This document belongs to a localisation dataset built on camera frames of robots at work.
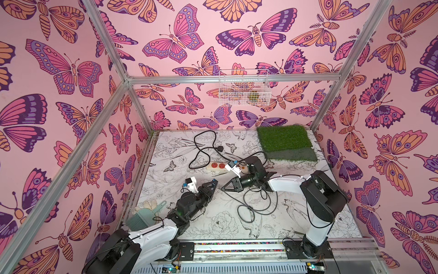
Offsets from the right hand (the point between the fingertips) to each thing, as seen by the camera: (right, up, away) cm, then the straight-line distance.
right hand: (224, 188), depth 81 cm
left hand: (-2, +3, -2) cm, 4 cm away
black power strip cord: (-14, +11, +25) cm, 31 cm away
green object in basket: (+17, +48, +13) cm, 52 cm away
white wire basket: (+12, +53, +14) cm, 56 cm away
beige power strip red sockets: (-2, +8, +15) cm, 17 cm away
